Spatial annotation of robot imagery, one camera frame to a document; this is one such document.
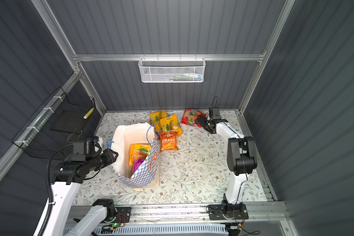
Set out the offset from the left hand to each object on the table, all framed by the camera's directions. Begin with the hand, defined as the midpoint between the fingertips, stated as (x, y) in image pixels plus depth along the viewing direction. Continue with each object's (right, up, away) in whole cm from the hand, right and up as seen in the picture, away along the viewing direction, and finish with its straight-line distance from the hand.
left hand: (115, 155), depth 71 cm
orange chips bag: (+24, +4, +25) cm, 35 cm away
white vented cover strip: (+9, -35, -1) cm, 37 cm away
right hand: (+47, +16, +27) cm, 56 cm away
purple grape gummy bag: (+10, -5, +2) cm, 11 cm away
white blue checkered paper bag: (0, +9, +11) cm, 14 cm away
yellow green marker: (-20, +22, +10) cm, 31 cm away
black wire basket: (-31, +18, +5) cm, 36 cm away
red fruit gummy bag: (+39, +22, +38) cm, 59 cm away
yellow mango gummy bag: (+8, 0, +13) cm, 15 cm away
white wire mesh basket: (+25, +62, +53) cm, 85 cm away
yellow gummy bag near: (+25, +16, +33) cm, 44 cm away
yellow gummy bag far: (+13, +20, +39) cm, 46 cm away
